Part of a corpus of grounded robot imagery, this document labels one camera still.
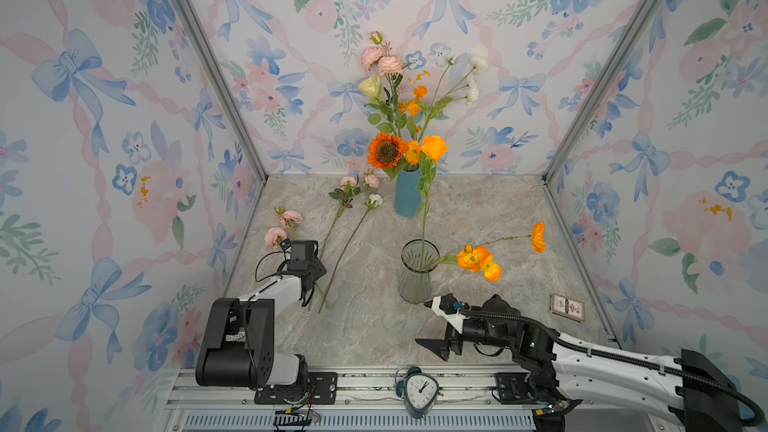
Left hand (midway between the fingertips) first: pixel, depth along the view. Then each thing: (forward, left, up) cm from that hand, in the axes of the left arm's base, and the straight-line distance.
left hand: (313, 264), depth 94 cm
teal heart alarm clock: (-34, -31, +2) cm, 46 cm away
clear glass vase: (-6, -32, +14) cm, 35 cm away
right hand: (-21, -32, +11) cm, 40 cm away
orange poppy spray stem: (-16, -41, +33) cm, 55 cm away
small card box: (-13, -76, 0) cm, 77 cm away
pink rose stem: (+8, +14, +3) cm, 16 cm away
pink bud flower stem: (+32, -8, +1) cm, 33 cm away
